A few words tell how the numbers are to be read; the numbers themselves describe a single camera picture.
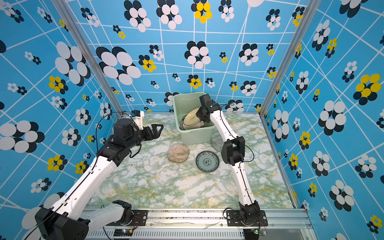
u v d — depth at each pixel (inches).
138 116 25.4
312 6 26.6
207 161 36.8
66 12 27.5
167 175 34.9
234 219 28.5
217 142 40.1
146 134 25.5
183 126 41.7
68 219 14.7
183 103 42.8
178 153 38.6
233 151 24.8
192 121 40.9
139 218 28.5
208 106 29.1
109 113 43.7
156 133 25.7
